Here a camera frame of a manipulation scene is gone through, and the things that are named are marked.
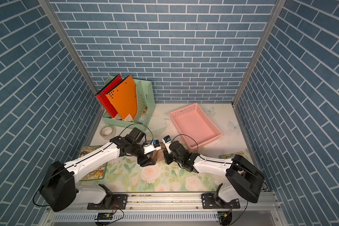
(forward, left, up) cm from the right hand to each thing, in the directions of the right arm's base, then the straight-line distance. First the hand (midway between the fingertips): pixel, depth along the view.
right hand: (164, 151), depth 84 cm
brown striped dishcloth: (-2, +3, 0) cm, 4 cm away
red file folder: (+24, +41, +20) cm, 52 cm away
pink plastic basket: (+25, -18, -8) cm, 32 cm away
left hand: (-5, +4, +1) cm, 7 cm away
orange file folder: (+28, +30, +16) cm, 44 cm away
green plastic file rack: (+42, +21, -6) cm, 47 cm away
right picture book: (+5, -43, -9) cm, 45 cm away
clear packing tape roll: (+15, +44, -7) cm, 48 cm away
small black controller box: (-33, +27, -11) cm, 44 cm away
